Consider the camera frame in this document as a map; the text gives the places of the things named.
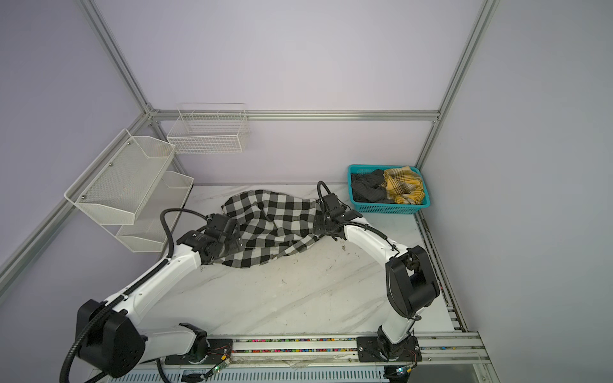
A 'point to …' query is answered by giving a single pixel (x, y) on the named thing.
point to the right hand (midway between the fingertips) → (321, 225)
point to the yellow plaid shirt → (404, 185)
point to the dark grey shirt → (369, 187)
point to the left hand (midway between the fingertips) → (225, 247)
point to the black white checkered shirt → (268, 223)
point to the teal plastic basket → (384, 208)
